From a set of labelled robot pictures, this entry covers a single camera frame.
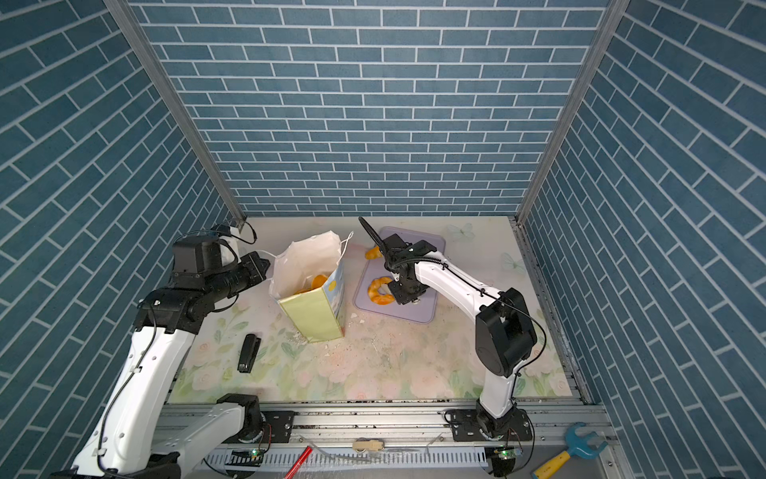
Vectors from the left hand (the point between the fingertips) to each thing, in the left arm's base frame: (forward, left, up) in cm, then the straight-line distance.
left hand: (273, 260), depth 70 cm
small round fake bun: (+4, -7, -16) cm, 18 cm away
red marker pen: (-37, -6, -29) cm, 48 cm away
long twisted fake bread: (+22, -22, -25) cm, 40 cm away
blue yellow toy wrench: (-36, -74, -26) cm, 86 cm away
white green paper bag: (+11, -1, -26) cm, 28 cm away
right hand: (+2, -32, -19) cm, 37 cm away
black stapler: (-12, +12, -28) cm, 32 cm away
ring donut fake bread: (+7, -23, -28) cm, 37 cm away
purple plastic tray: (+1, -39, -28) cm, 48 cm away
